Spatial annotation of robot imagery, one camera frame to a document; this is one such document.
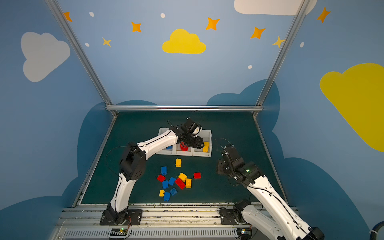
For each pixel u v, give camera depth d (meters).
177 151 0.96
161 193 0.81
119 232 0.73
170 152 0.95
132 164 0.54
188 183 0.85
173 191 0.82
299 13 0.72
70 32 0.77
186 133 0.71
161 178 0.87
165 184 0.84
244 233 0.73
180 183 0.84
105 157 1.00
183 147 1.01
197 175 0.89
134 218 0.76
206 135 1.02
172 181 0.86
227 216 0.75
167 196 0.80
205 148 0.97
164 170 0.88
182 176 0.86
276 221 0.40
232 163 0.55
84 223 0.73
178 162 0.91
